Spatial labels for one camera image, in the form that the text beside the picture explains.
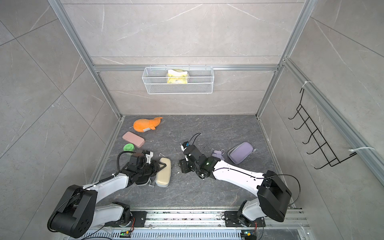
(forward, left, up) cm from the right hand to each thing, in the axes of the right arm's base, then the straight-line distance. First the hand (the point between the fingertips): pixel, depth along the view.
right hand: (182, 163), depth 80 cm
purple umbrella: (+11, -22, -11) cm, 27 cm away
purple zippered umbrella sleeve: (+11, -36, -10) cm, 39 cm away
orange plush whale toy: (+33, +30, -6) cm, 45 cm away
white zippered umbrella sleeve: (-5, +11, -6) cm, 14 cm away
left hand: (+3, +11, -6) cm, 13 cm away
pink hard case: (+25, +37, -12) cm, 46 cm away
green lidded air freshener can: (+15, +36, -7) cm, 40 cm away
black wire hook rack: (-9, -62, +20) cm, 66 cm away
